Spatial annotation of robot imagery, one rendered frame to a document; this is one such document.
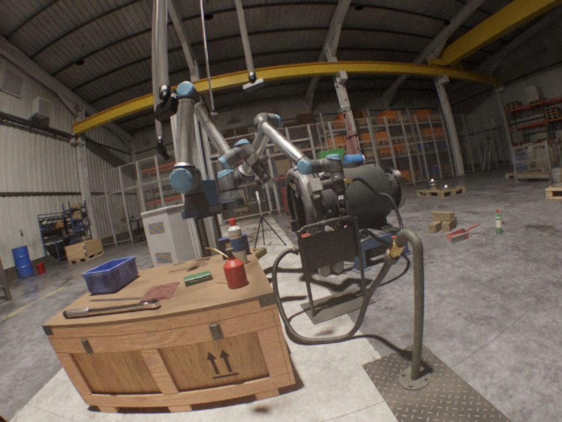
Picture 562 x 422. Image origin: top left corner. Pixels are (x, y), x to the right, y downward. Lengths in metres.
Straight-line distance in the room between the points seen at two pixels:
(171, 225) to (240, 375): 1.30
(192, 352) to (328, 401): 0.53
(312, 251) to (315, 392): 0.78
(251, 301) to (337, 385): 0.51
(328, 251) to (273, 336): 0.73
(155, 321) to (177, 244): 1.16
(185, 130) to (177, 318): 1.14
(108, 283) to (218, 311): 0.66
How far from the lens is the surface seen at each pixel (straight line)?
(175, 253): 1.97
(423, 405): 0.99
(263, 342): 0.90
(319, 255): 1.45
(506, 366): 1.17
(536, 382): 1.13
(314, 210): 1.92
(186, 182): 1.52
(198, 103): 1.80
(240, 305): 0.83
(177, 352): 0.96
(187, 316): 0.85
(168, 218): 1.94
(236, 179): 2.14
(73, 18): 10.35
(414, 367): 1.01
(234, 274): 0.90
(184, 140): 1.60
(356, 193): 2.17
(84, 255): 8.05
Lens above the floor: 0.78
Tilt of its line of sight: 4 degrees down
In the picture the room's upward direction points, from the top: 11 degrees counter-clockwise
